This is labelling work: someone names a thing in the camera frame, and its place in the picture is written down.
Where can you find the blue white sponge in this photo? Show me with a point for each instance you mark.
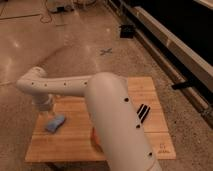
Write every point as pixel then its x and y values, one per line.
pixel 52 125

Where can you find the orange round plate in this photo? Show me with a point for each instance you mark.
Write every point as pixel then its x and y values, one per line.
pixel 95 140

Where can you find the black box on floor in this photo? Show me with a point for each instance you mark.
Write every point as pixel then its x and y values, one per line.
pixel 127 31

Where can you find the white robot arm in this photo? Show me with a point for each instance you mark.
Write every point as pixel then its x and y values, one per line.
pixel 112 113

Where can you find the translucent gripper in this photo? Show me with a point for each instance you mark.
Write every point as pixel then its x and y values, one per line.
pixel 46 110

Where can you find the black white striped block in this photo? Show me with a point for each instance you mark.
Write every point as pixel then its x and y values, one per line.
pixel 142 112

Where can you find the wooden folding table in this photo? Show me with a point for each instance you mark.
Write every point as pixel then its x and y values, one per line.
pixel 72 141

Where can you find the grey wall ledge rail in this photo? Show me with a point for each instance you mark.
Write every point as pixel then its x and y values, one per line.
pixel 191 74

